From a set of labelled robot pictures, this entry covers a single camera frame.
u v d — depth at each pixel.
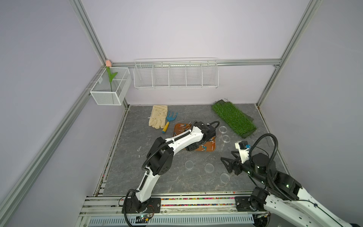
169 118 1.12
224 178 0.83
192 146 0.78
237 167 0.60
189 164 0.89
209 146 0.96
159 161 0.52
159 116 1.12
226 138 0.89
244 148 0.58
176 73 1.04
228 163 0.62
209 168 0.87
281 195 0.47
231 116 1.09
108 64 0.89
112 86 0.89
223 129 0.94
